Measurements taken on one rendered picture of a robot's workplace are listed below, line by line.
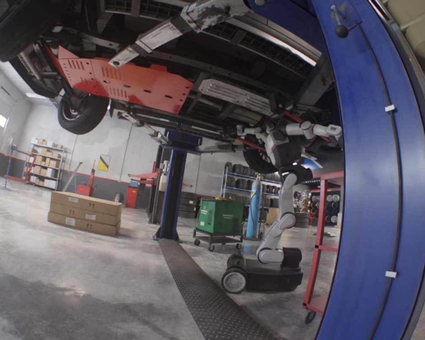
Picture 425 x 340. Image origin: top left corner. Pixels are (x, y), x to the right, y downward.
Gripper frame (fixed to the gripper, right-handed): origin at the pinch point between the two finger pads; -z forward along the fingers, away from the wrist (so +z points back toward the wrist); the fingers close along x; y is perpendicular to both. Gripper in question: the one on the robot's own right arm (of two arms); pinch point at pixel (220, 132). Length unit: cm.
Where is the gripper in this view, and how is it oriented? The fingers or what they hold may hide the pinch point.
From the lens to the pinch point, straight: 232.0
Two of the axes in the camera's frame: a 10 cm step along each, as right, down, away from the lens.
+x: -1.6, -9.7, 1.9
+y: 0.2, -1.9, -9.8
